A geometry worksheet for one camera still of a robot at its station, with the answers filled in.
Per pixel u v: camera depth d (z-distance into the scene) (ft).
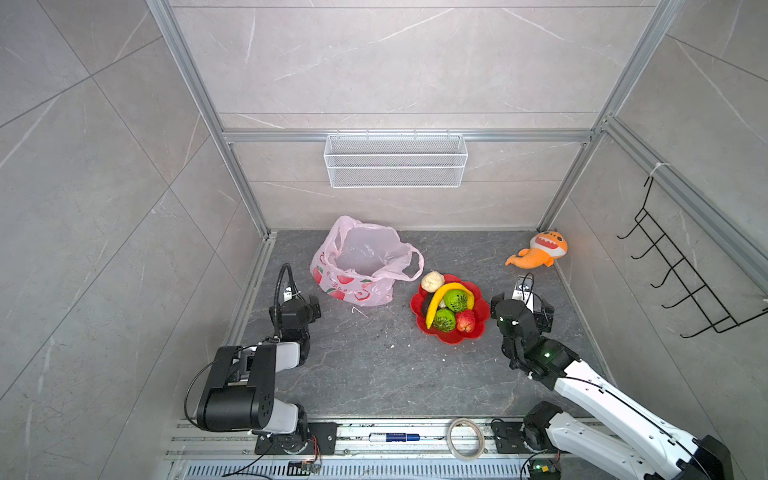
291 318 2.31
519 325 1.83
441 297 2.98
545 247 3.44
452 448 2.35
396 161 3.30
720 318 1.93
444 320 2.89
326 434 2.40
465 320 2.89
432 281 3.08
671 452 1.34
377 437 2.39
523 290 2.05
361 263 3.57
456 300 2.87
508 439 2.39
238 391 1.46
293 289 2.56
